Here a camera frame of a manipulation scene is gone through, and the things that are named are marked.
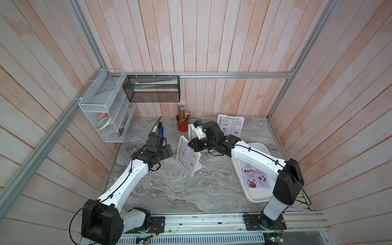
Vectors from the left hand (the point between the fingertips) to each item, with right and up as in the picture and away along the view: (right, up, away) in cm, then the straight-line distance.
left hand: (163, 153), depth 84 cm
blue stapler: (-7, +14, +27) cm, 31 cm away
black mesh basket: (-7, +39, +6) cm, 40 cm away
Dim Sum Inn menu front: (+13, -1, +1) cm, 14 cm away
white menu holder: (+19, -6, -2) cm, 21 cm away
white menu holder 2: (+41, +17, +12) cm, 46 cm away
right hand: (+14, +6, -4) cm, 16 cm away
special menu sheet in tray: (+53, -15, +4) cm, 55 cm away
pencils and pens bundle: (+10, +24, +20) cm, 33 cm away
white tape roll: (-33, +17, -2) cm, 37 cm away
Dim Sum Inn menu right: (+41, +17, +12) cm, 46 cm away
